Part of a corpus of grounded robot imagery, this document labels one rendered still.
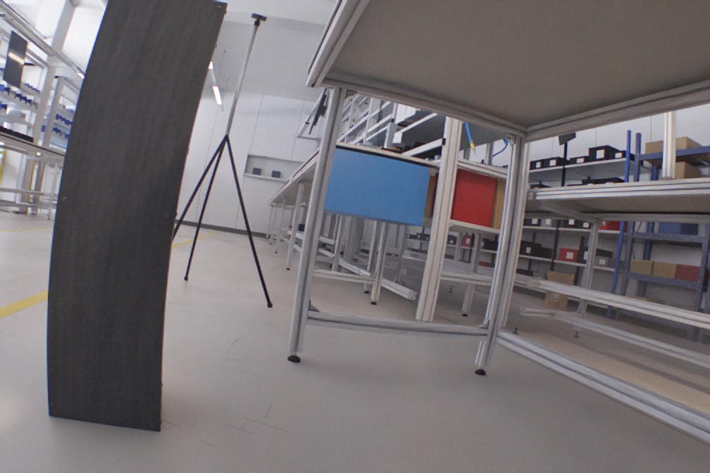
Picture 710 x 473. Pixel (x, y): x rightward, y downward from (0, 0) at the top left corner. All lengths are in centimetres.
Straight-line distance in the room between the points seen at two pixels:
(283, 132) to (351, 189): 988
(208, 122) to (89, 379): 1178
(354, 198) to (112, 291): 192
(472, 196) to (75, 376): 247
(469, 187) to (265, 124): 995
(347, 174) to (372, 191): 17
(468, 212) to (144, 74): 231
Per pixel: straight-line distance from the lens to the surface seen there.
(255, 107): 1253
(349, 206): 257
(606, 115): 144
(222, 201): 1220
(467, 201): 284
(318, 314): 152
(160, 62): 87
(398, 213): 264
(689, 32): 105
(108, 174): 84
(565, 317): 298
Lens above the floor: 44
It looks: 1 degrees down
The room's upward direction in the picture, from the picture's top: 9 degrees clockwise
